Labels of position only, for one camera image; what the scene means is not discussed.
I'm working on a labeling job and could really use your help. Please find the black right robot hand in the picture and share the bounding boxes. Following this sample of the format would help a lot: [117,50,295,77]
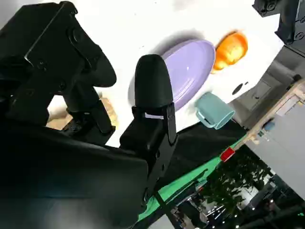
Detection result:
[0,0,179,229]

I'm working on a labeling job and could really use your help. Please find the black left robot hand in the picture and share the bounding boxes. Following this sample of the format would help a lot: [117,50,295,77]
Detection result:
[252,0,305,45]

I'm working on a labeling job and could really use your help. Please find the orange and white bread roll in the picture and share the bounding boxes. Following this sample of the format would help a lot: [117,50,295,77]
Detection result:
[211,30,249,75]

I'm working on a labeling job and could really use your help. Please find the grey cabinet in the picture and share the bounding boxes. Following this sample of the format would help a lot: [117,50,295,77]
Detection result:
[227,43,305,131]

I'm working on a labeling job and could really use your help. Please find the beige wooden strip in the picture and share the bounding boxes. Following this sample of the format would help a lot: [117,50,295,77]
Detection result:
[234,78,305,152]

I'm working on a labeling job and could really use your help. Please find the lilac plate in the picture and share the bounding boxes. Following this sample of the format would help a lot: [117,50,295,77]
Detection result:
[128,40,216,112]

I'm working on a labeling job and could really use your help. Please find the pale green mug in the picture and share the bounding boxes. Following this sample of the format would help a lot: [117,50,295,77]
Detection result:
[195,92,235,131]

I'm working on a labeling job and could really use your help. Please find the green cloth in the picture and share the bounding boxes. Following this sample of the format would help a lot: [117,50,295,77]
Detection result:
[137,133,248,221]

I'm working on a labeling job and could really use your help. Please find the grey partition panel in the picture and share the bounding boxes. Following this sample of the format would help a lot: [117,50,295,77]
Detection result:
[245,112,305,194]

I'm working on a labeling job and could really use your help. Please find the small red box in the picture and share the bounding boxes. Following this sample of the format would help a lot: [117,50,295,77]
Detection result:
[220,146,235,163]

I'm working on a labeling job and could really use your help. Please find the green leafy plants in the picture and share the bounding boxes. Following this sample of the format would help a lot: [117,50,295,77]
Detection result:
[202,145,274,217]

